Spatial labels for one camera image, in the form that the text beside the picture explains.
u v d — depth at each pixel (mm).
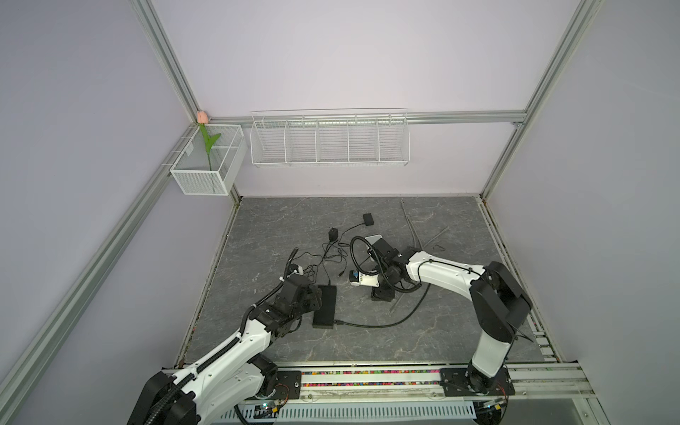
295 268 771
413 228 1085
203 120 893
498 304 473
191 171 771
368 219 1120
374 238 1056
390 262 676
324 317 850
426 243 1050
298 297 646
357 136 992
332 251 1023
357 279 787
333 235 1038
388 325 849
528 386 746
